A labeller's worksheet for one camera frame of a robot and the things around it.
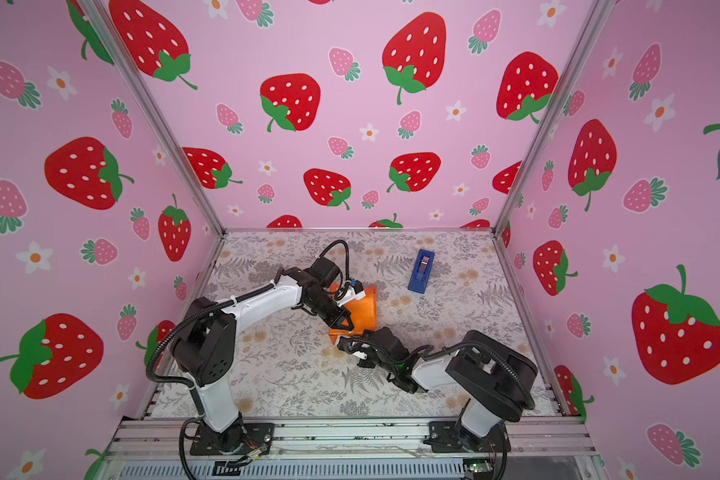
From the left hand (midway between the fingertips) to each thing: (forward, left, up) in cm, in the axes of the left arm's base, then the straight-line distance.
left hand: (353, 326), depth 86 cm
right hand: (-2, 0, -2) cm, 3 cm away
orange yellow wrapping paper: (+4, -3, 0) cm, 5 cm away
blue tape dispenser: (+22, -23, -2) cm, 32 cm away
